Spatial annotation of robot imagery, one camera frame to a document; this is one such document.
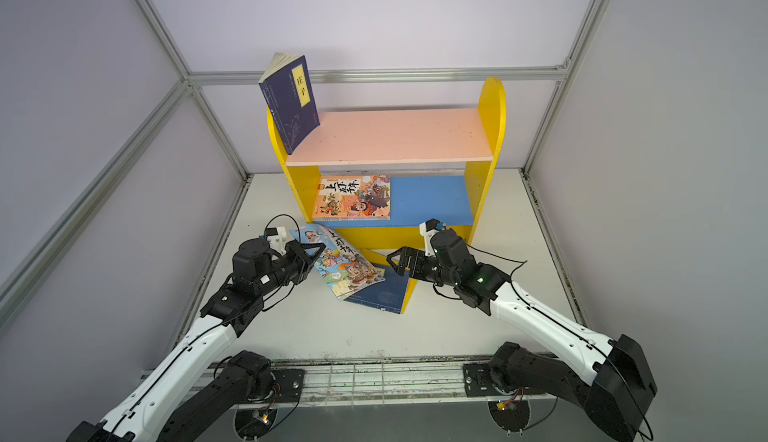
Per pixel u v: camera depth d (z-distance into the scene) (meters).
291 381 0.74
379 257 0.96
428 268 0.66
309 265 0.69
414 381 0.75
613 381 0.39
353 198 0.93
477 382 0.73
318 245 0.76
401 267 0.66
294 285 0.69
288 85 0.64
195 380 0.48
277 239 0.71
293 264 0.66
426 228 0.72
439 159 0.69
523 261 0.66
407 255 0.67
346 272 0.73
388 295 0.87
